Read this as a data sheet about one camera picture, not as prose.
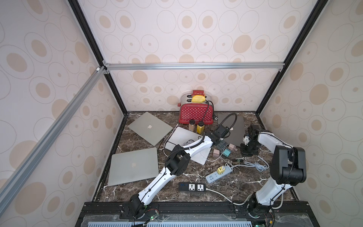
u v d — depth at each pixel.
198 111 1.03
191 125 1.01
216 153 0.94
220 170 0.81
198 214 0.73
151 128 1.09
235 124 0.88
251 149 0.80
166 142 1.00
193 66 1.69
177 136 1.03
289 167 0.48
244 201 0.76
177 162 0.63
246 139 0.87
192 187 0.79
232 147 0.95
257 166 0.85
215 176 0.83
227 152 0.94
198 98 1.03
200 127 1.01
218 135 0.79
